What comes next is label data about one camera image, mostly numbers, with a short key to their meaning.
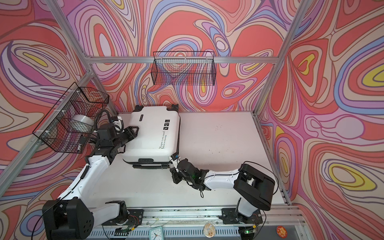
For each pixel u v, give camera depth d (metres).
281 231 0.69
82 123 0.70
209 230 0.70
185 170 0.62
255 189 0.44
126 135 0.72
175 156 0.73
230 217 0.73
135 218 0.72
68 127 0.74
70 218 0.39
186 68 0.96
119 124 0.72
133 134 0.73
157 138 0.79
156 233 0.68
